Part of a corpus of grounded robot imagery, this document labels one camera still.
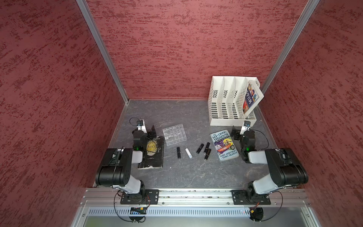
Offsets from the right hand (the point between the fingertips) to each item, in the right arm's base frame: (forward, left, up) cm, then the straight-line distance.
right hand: (239, 128), depth 94 cm
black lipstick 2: (-11, +23, -6) cm, 26 cm away
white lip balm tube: (-14, +35, -6) cm, 38 cm away
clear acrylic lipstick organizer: (-2, +45, -2) cm, 45 cm away
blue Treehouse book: (-11, +11, -5) cm, 17 cm away
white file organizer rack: (+32, +2, -6) cm, 32 cm away
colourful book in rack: (+17, -10, +13) cm, 24 cm away
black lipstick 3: (-17, +24, -6) cm, 30 cm away
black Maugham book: (-15, +58, -4) cm, 60 cm away
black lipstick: (-14, +42, -6) cm, 44 cm away
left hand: (+1, +63, +2) cm, 63 cm away
